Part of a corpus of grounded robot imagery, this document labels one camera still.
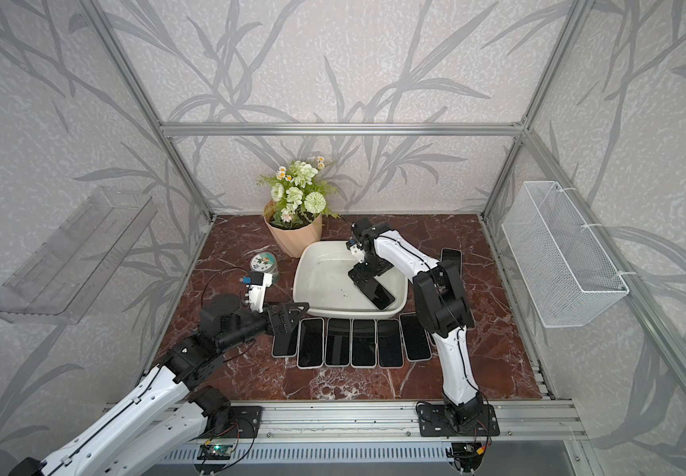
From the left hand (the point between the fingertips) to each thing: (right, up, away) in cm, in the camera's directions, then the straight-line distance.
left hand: (300, 309), depth 72 cm
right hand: (+18, +5, +25) cm, 31 cm away
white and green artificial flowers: (-3, +31, +13) cm, 34 cm away
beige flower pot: (-8, +16, +27) cm, 32 cm away
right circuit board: (+41, -36, +1) cm, 55 cm away
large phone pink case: (+47, +12, +32) cm, 58 cm away
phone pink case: (+23, -15, +13) cm, 31 cm away
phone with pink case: (0, -14, +14) cm, 20 cm away
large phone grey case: (+31, -13, +16) cm, 37 cm away
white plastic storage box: (+1, +3, +30) cm, 30 cm away
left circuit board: (-21, -35, -1) cm, 40 cm away
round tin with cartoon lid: (-17, +10, +24) cm, 31 cm away
